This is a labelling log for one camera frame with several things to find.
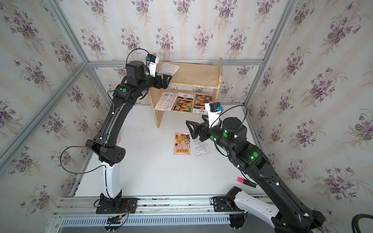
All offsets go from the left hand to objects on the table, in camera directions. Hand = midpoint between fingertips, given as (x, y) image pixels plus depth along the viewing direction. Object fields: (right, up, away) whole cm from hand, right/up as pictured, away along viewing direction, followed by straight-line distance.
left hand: (165, 74), depth 73 cm
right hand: (+16, -23, -15) cm, 31 cm away
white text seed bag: (+20, -42, +23) cm, 52 cm away
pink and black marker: (+45, -58, +7) cm, 74 cm away
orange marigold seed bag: (+20, -11, +20) cm, 30 cm away
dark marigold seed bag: (+10, -12, +20) cm, 25 cm away
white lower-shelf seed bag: (-2, -12, +20) cm, 23 cm away
